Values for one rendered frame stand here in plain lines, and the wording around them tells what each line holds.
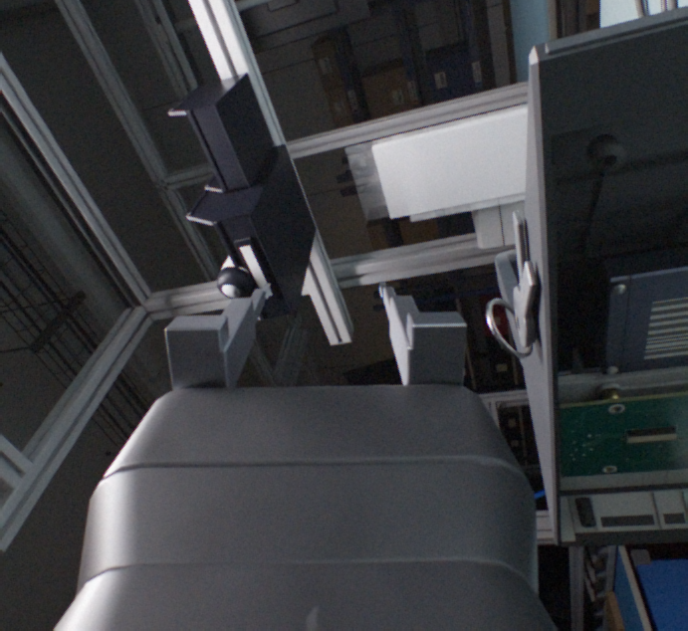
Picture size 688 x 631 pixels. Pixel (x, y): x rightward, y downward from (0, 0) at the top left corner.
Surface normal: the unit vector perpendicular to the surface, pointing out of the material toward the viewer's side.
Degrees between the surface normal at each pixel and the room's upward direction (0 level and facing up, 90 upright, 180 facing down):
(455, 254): 90
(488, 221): 90
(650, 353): 90
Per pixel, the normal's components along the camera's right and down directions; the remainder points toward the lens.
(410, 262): -0.11, 0.60
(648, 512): -0.29, -0.26
